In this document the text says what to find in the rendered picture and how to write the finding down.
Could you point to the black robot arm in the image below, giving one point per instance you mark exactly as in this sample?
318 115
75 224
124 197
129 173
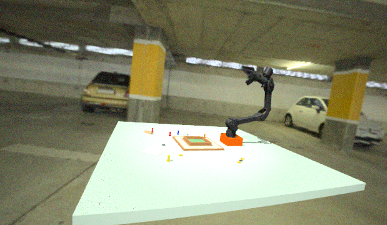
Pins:
232 123

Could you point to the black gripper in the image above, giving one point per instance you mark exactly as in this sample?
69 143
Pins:
251 73

